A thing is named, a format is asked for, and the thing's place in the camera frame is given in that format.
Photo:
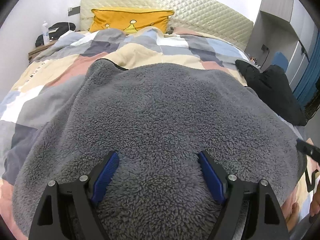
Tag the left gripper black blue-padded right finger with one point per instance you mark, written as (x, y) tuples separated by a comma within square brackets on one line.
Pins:
[(264, 219)]

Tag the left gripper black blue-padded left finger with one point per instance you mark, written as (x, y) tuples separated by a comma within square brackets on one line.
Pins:
[(52, 216)]

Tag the grey fleece zip jacket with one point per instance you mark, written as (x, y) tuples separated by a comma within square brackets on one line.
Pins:
[(159, 117)]

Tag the person's right hand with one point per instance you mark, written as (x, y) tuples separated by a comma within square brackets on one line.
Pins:
[(315, 204)]

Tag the black garment on bed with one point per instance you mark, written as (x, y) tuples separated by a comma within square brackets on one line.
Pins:
[(272, 87)]

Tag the blue chair back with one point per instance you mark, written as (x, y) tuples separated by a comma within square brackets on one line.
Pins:
[(280, 60)]

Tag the grey white wardrobe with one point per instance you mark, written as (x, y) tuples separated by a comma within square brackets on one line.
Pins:
[(286, 27)]

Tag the patchwork plaid duvet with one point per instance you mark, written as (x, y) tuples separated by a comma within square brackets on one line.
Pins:
[(55, 75)]

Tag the cardboard box nightstand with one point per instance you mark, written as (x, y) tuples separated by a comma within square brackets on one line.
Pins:
[(32, 54)]

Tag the white spray bottle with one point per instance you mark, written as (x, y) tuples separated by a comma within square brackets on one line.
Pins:
[(45, 33)]

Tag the black bag on nightstand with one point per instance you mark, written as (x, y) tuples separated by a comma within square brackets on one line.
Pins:
[(55, 31)]

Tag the cream quilted headboard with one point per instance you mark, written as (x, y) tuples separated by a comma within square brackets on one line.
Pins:
[(204, 16)]

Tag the yellow crown pillow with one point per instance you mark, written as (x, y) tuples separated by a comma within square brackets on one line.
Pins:
[(130, 20)]

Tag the wall socket panel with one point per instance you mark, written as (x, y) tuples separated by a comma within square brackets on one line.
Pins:
[(73, 10)]

